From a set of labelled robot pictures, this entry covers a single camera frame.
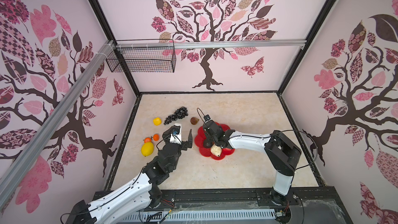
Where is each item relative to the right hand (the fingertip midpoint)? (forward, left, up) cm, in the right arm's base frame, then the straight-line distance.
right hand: (210, 128), depth 92 cm
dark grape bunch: (+14, +20, -3) cm, 24 cm away
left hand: (-10, +15, +13) cm, 22 cm away
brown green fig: (+8, +11, -4) cm, 14 cm away
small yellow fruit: (+8, +35, -3) cm, 36 cm away
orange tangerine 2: (-2, +41, -10) cm, 42 cm away
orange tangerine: (-6, +32, 0) cm, 33 cm away
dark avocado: (-10, +2, 0) cm, 11 cm away
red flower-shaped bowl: (-13, +3, -6) cm, 14 cm away
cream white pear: (-14, -3, -1) cm, 14 cm away
